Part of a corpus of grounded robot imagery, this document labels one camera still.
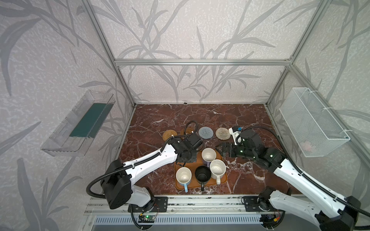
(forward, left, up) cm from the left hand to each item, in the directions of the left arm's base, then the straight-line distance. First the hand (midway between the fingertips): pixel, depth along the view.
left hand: (194, 154), depth 80 cm
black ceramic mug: (-8, -5, -9) cm, 13 cm away
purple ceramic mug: (+4, -9, -9) cm, 13 cm away
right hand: (+2, -14, +10) cm, 17 cm away
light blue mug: (-9, +6, -10) cm, 14 cm away
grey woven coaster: (+21, -8, -11) cm, 26 cm away
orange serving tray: (-1, -4, -7) cm, 8 cm away
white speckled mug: (-4, -14, -10) cm, 18 cm away
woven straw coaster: (+20, +19, -12) cm, 30 cm away
